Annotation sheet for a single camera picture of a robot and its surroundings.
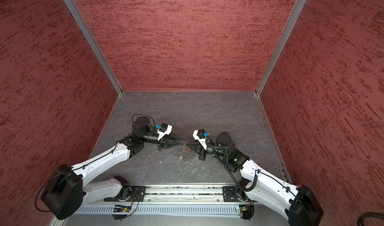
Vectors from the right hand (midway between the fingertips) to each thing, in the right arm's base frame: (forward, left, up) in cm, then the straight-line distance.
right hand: (186, 147), depth 69 cm
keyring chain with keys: (-1, +1, +1) cm, 1 cm away
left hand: (+2, +3, 0) cm, 4 cm away
